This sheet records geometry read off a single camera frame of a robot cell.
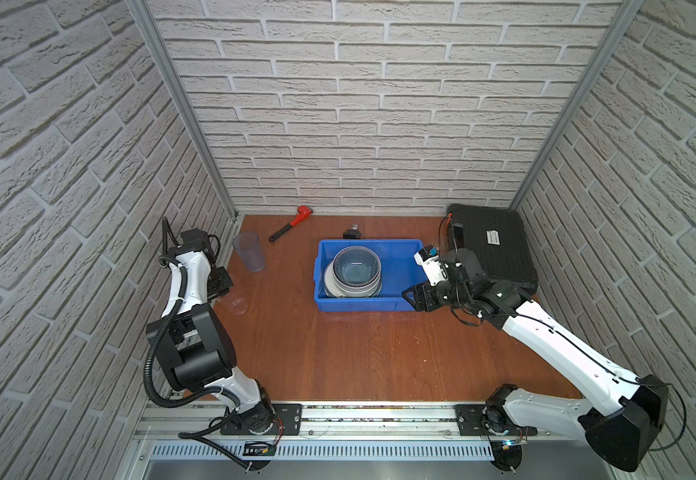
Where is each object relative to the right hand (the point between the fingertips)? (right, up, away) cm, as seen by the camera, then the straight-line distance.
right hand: (414, 288), depth 75 cm
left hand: (-56, -2, +8) cm, 56 cm away
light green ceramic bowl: (-21, -2, +13) cm, 24 cm away
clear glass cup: (-55, -8, +20) cm, 59 cm away
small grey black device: (-17, +16, +38) cm, 45 cm away
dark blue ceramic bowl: (-15, +8, +16) cm, 23 cm away
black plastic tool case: (+35, +13, +28) cm, 47 cm away
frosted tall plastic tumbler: (-56, +11, +32) cm, 66 cm away
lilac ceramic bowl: (-15, 0, +13) cm, 20 cm away
